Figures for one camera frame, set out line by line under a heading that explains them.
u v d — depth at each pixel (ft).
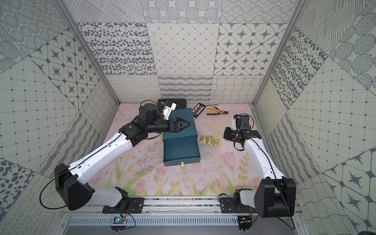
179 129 2.00
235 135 1.98
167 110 2.14
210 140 3.15
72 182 1.27
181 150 2.51
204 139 3.16
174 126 2.04
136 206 2.41
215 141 3.13
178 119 2.01
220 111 3.76
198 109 3.78
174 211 2.41
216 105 3.98
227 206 2.40
